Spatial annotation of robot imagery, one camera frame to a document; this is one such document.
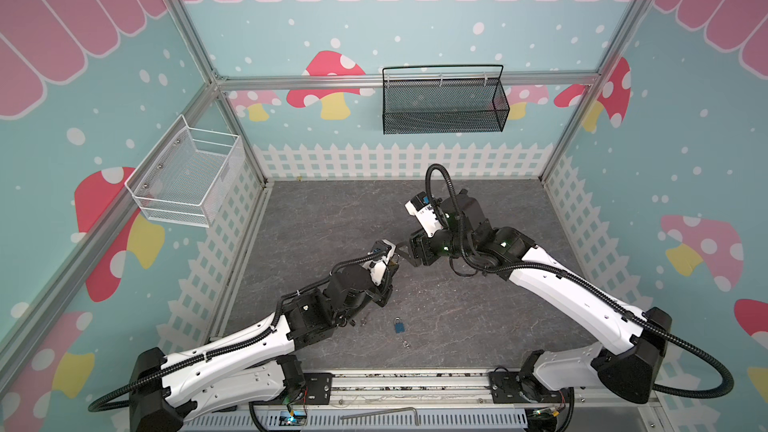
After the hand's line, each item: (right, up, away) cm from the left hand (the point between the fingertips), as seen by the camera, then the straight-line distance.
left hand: (391, 269), depth 72 cm
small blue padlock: (+2, -19, +13) cm, 23 cm away
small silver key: (-8, -18, +13) cm, 23 cm away
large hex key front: (-2, -34, -1) cm, 34 cm away
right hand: (+3, +7, -2) cm, 8 cm away
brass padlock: (0, +1, -1) cm, 2 cm away
